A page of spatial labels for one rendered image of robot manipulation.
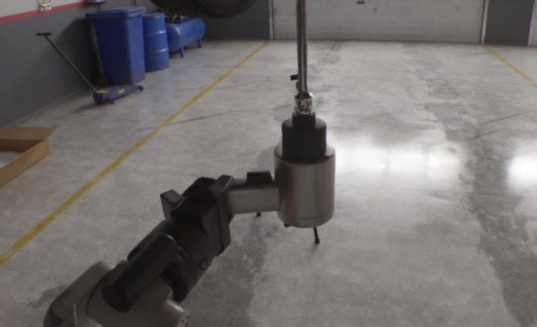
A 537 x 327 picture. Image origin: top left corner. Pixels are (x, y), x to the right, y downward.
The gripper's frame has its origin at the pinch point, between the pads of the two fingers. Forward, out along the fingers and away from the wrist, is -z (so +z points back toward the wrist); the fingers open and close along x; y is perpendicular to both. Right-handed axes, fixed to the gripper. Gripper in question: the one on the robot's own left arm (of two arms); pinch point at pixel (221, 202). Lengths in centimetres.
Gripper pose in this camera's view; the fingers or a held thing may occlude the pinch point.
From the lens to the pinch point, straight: 66.3
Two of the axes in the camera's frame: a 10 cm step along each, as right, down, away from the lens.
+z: -3.7, 4.4, -8.2
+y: -9.3, -1.3, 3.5
